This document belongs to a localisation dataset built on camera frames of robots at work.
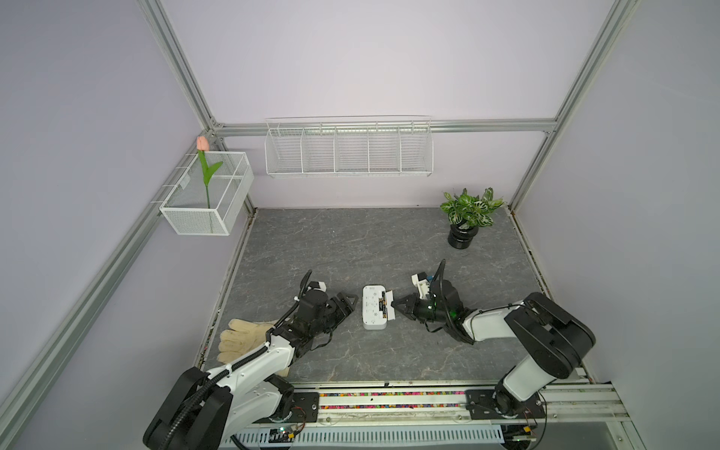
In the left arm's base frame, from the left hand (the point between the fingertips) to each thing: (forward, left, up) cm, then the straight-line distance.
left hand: (354, 305), depth 84 cm
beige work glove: (-5, +35, -7) cm, 36 cm away
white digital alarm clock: (-3, -5, -3) cm, 7 cm away
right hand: (+1, -11, -2) cm, 11 cm away
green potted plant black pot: (+21, -37, +15) cm, 45 cm away
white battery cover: (-2, -11, -4) cm, 12 cm away
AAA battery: (0, -9, -4) cm, 10 cm away
